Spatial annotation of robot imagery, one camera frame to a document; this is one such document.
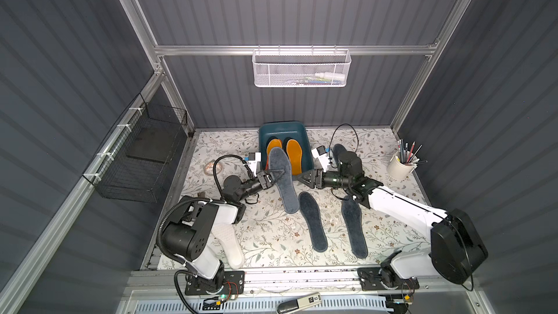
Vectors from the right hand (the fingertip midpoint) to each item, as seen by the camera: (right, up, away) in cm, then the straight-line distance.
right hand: (302, 177), depth 76 cm
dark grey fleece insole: (-8, +6, +2) cm, 11 cm away
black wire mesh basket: (-58, +5, -5) cm, 58 cm away
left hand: (-5, +1, -1) cm, 5 cm away
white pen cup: (+48, +5, +20) cm, 52 cm away
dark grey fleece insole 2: (+4, -15, +15) cm, 21 cm away
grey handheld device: (-3, -37, -10) cm, 39 cm away
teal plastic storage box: (-6, +20, +43) cm, 48 cm away
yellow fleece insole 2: (-1, +9, +32) cm, 33 cm away
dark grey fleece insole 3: (+22, -18, +12) cm, 31 cm away
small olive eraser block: (-43, -10, +18) cm, 47 cm away
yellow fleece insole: (-12, +13, +36) cm, 40 cm away
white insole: (-29, -24, +8) cm, 38 cm away
